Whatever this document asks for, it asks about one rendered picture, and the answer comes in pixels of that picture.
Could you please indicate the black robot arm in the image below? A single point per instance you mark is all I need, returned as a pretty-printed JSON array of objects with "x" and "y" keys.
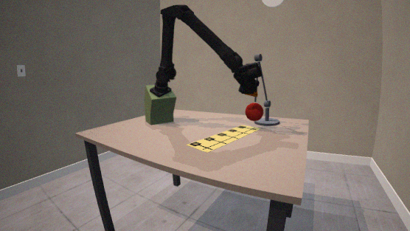
[{"x": 167, "y": 71}]

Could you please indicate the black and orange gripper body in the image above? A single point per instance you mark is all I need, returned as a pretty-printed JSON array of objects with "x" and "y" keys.
[{"x": 248, "y": 87}]

